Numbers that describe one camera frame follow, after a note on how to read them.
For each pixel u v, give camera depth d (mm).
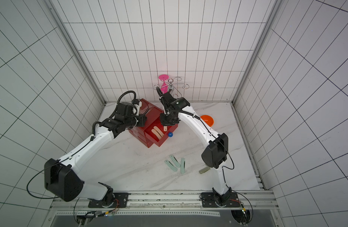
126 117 621
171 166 852
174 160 874
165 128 798
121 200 724
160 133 815
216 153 542
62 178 394
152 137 762
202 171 833
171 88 902
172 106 570
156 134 817
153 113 825
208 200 727
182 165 848
